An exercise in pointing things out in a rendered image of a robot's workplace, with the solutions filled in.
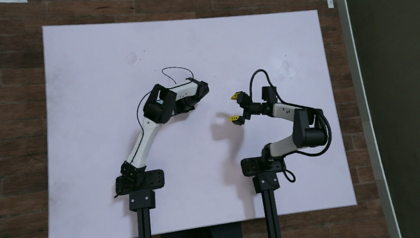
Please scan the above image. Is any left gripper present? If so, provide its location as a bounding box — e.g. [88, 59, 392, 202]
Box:
[173, 98, 195, 114]

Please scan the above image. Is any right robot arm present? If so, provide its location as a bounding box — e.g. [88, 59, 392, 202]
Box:
[236, 86, 328, 175]

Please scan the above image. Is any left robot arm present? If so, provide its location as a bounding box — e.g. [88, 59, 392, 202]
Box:
[115, 77, 210, 193]

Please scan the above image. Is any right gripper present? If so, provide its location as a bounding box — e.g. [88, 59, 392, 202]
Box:
[228, 91, 261, 125]

